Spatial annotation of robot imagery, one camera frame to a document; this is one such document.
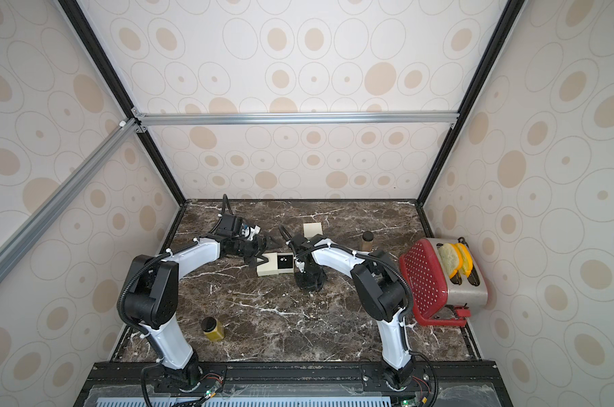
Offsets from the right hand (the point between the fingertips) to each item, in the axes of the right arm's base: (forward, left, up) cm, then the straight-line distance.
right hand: (304, 295), depth 90 cm
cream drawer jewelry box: (+11, +11, +2) cm, 16 cm away
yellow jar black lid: (-16, +26, +8) cm, 31 cm away
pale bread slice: (+6, -46, +18) cm, 49 cm away
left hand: (+11, +9, +11) cm, 18 cm away
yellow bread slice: (+5, -50, +19) cm, 53 cm away
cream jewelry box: (+29, -1, +2) cm, 29 cm away
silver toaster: (-1, -48, +15) cm, 51 cm away
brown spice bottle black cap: (+19, -23, +6) cm, 30 cm away
